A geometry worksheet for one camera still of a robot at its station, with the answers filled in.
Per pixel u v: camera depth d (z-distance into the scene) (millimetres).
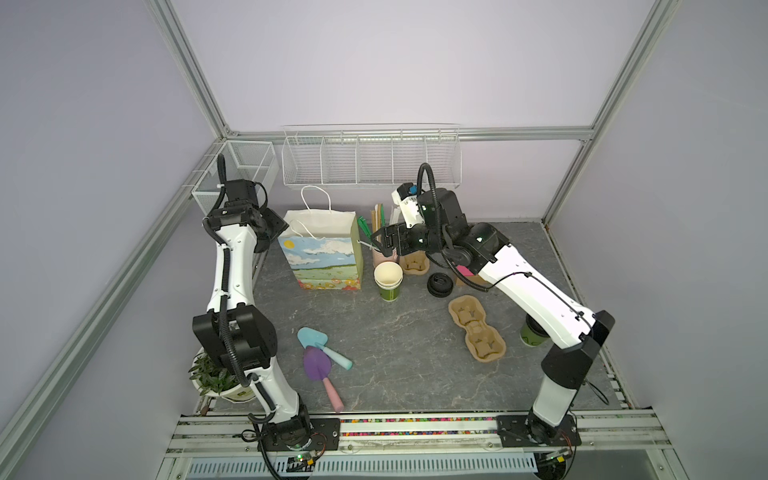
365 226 946
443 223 516
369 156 995
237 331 474
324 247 841
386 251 618
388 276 939
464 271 528
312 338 883
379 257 1021
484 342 887
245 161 1023
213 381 645
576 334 434
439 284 1002
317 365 846
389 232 622
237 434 740
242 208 620
